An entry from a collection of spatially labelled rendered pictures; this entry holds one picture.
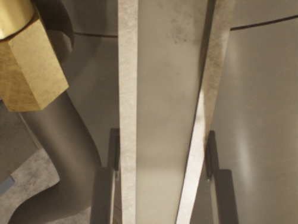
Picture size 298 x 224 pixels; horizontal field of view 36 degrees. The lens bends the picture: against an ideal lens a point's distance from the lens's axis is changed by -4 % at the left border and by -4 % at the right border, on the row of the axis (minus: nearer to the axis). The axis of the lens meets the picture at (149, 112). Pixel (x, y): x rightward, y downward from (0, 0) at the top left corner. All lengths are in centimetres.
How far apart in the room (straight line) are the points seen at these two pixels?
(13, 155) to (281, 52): 65
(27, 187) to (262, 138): 98
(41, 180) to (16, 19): 117
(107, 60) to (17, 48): 21
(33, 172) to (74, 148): 107
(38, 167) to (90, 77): 90
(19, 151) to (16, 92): 70
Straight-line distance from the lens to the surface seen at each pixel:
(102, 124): 53
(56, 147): 28
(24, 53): 24
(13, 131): 92
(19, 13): 23
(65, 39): 27
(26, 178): 135
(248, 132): 47
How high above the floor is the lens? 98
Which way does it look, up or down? 37 degrees down
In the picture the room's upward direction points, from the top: 113 degrees clockwise
